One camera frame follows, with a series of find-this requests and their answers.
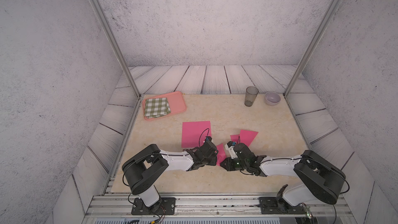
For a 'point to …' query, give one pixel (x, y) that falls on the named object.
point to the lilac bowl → (272, 98)
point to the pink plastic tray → (176, 101)
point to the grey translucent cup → (251, 93)
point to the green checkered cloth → (156, 107)
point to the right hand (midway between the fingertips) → (222, 166)
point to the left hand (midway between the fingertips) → (218, 160)
